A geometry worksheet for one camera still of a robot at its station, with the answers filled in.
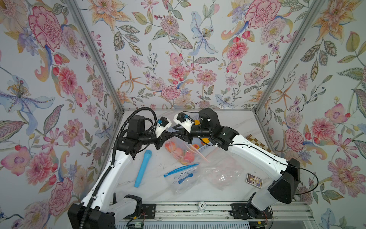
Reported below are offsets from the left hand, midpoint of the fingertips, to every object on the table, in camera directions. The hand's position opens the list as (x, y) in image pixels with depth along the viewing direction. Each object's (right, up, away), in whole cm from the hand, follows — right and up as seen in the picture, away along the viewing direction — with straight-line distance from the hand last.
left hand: (173, 134), depth 70 cm
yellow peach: (+13, -10, +23) cm, 28 cm away
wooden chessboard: (+55, -7, +31) cm, 63 cm away
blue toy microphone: (-18, -14, +23) cm, 32 cm away
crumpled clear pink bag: (+29, -23, +19) cm, 41 cm away
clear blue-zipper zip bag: (+5, -25, +8) cm, 27 cm away
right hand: (0, +3, -1) cm, 3 cm away
